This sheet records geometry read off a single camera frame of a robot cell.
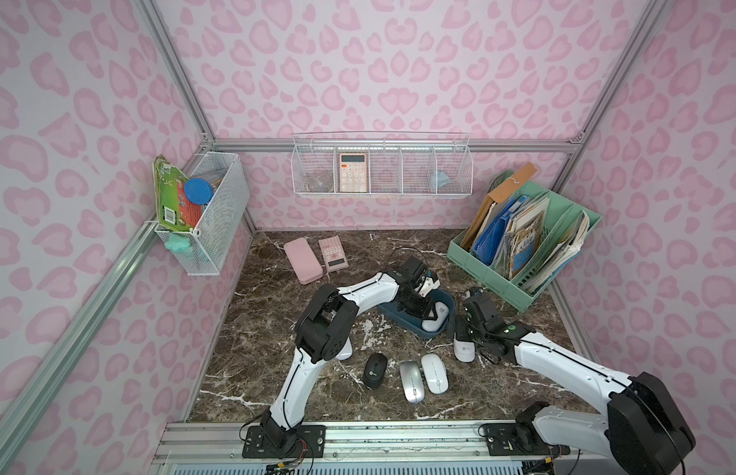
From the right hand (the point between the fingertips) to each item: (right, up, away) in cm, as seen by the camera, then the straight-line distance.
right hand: (459, 322), depth 88 cm
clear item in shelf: (-42, +42, +6) cm, 60 cm away
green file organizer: (+30, +31, 0) cm, 44 cm away
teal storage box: (-13, -1, -1) cm, 13 cm away
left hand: (-7, +2, +6) cm, 10 cm away
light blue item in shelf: (-2, +45, +13) cm, 47 cm away
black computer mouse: (-25, -13, -4) cm, 28 cm away
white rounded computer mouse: (+1, -8, -2) cm, 8 cm away
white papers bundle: (+29, +22, -6) cm, 37 cm away
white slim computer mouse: (-33, -9, +1) cm, 34 cm away
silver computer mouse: (-14, -15, -7) cm, 22 cm away
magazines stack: (+20, +23, +3) cm, 31 cm away
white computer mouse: (-8, -13, -6) cm, 16 cm away
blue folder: (+11, +23, +8) cm, 27 cm away
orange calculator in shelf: (-32, +46, +7) cm, 56 cm away
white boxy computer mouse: (-4, +2, +4) cm, 6 cm away
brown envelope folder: (+16, +41, -1) cm, 44 cm away
